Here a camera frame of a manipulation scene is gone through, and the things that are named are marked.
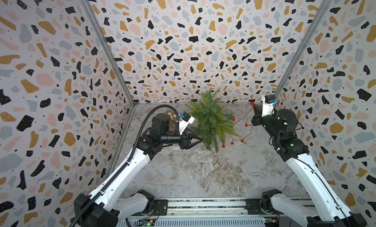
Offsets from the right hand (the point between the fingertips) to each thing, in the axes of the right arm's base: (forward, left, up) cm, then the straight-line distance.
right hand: (256, 105), depth 69 cm
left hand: (-14, +26, -7) cm, 30 cm away
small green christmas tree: (-3, +21, -9) cm, 23 cm away
